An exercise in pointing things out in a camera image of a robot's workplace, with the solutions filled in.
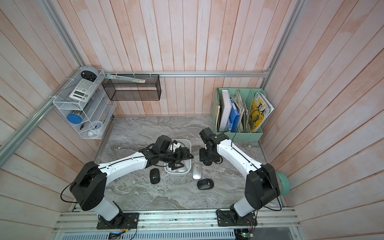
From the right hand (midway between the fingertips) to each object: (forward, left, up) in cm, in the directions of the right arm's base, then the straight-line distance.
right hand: (205, 157), depth 85 cm
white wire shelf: (+21, +62, +21) cm, 68 cm away
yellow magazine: (+32, -37, +9) cm, 50 cm away
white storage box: (-4, +12, -9) cm, 15 cm away
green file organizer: (+45, -31, +12) cm, 56 cm away
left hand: (-6, +10, +4) cm, 12 cm away
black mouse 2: (-9, +30, -7) cm, 32 cm away
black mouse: (-4, -1, +1) cm, 4 cm away
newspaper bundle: (+25, -27, +2) cm, 37 cm away
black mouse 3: (-12, 0, -9) cm, 15 cm away
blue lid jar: (+9, +70, +22) cm, 74 cm away
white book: (+26, -13, +15) cm, 32 cm away
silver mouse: (-4, +5, -9) cm, 11 cm away
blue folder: (+23, -19, +5) cm, 30 cm away
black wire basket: (+45, +60, +15) cm, 76 cm away
